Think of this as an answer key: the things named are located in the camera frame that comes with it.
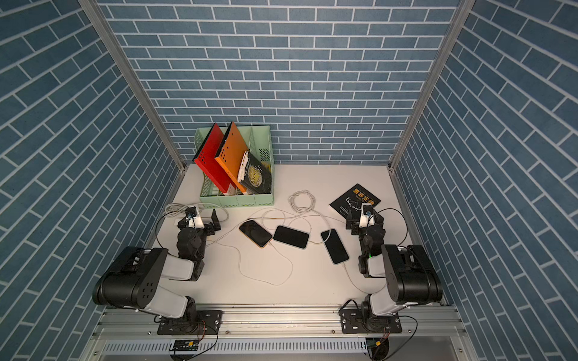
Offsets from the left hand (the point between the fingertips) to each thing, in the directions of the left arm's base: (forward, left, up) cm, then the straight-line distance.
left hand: (207, 210), depth 89 cm
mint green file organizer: (+34, -18, +8) cm, 39 cm away
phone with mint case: (-6, -34, -11) cm, 36 cm away
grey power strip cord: (+7, +20, -9) cm, 23 cm away
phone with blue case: (-10, -51, -11) cm, 53 cm away
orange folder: (+19, -8, +13) cm, 25 cm away
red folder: (+14, 0, +15) cm, 21 cm away
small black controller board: (-43, 0, -15) cm, 45 cm away
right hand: (0, -63, 0) cm, 63 cm away
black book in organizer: (+17, -17, +3) cm, 24 cm away
